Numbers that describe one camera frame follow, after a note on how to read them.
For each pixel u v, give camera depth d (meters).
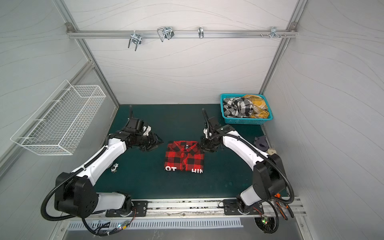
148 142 0.72
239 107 1.07
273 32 0.76
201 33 0.78
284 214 0.71
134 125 0.66
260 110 1.04
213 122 0.68
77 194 0.41
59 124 0.69
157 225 0.64
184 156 0.88
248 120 1.04
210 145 0.72
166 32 0.77
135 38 0.78
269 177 0.43
